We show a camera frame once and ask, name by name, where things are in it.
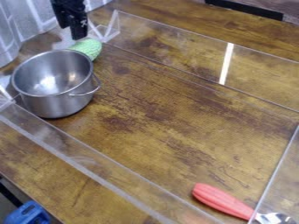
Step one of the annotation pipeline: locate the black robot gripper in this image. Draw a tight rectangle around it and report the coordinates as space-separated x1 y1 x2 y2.
51 0 89 40

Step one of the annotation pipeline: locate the green knitted object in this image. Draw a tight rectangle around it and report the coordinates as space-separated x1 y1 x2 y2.
70 38 102 60

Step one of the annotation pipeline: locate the silver steel pot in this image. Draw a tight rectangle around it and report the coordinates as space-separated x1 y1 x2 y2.
12 50 101 118

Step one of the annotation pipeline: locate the blue plastic object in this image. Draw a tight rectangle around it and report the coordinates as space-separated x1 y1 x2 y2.
4 200 51 224

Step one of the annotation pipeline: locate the white patterned curtain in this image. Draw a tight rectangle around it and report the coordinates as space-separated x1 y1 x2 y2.
0 0 113 67

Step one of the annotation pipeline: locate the clear acrylic barrier wall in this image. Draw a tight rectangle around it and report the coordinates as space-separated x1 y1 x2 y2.
0 6 299 224

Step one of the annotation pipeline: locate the red handled metal spoon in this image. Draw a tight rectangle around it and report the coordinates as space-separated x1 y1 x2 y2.
191 183 299 224

